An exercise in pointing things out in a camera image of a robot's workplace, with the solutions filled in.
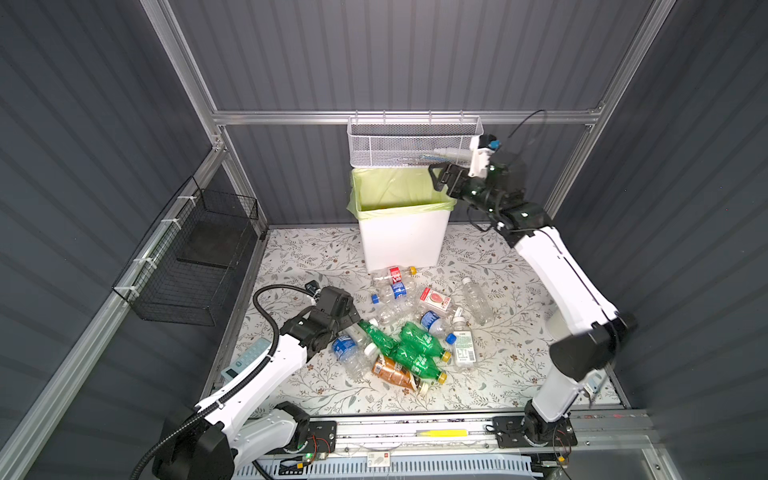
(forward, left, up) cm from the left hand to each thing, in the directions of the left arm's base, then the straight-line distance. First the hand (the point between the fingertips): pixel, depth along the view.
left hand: (341, 313), depth 83 cm
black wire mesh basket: (+6, +37, +15) cm, 41 cm away
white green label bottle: (-11, -34, -7) cm, 37 cm away
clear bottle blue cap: (+10, -17, -8) cm, 21 cm away
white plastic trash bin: (+22, -20, +5) cm, 30 cm away
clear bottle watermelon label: (+7, -29, -6) cm, 30 cm away
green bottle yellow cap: (-7, -16, -9) cm, 20 cm away
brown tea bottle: (-14, -13, -6) cm, 20 cm away
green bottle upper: (-5, -20, -6) cm, 22 cm away
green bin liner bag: (+41, -13, +10) cm, 44 cm away
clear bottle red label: (+17, -17, -6) cm, 24 cm away
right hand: (+18, -27, +33) cm, 47 cm away
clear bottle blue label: (-8, -2, -10) cm, 13 cm away
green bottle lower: (-11, -20, -8) cm, 24 cm away
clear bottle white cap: (+6, -42, -7) cm, 43 cm away
